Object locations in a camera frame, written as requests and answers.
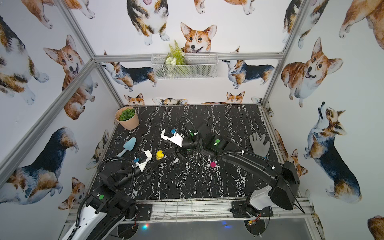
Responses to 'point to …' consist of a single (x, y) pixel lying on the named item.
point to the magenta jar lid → (213, 164)
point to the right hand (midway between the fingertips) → (163, 146)
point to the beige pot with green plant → (127, 117)
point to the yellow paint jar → (158, 158)
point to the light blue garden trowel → (128, 146)
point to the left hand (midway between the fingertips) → (161, 153)
